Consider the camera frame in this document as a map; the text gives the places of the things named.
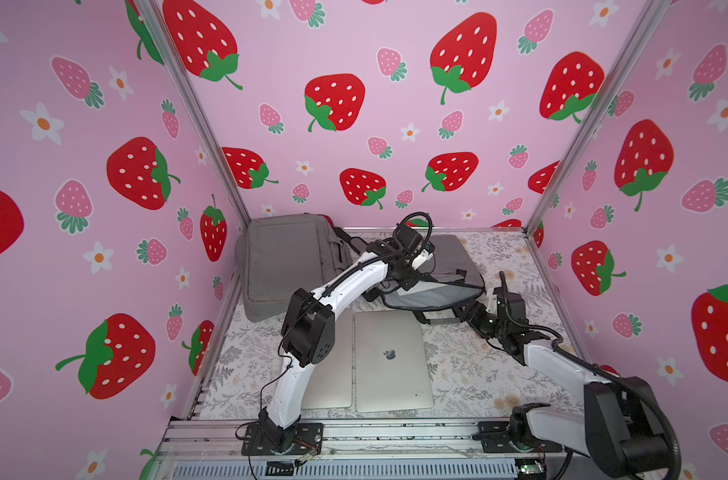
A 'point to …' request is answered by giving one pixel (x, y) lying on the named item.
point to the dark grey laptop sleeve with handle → (453, 280)
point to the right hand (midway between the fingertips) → (456, 311)
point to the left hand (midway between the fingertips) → (415, 276)
